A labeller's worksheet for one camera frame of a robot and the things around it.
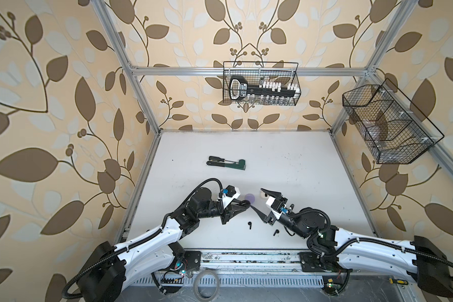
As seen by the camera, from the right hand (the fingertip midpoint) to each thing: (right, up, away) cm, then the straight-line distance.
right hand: (257, 196), depth 69 cm
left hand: (-6, -4, +4) cm, 8 cm away
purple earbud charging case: (-1, -6, +22) cm, 23 cm away
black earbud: (-2, -16, +15) cm, 22 cm away
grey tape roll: (-23, -31, -2) cm, 39 cm away
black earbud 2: (+10, -19, +13) cm, 25 cm away
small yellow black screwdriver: (+52, -31, -1) cm, 61 cm away
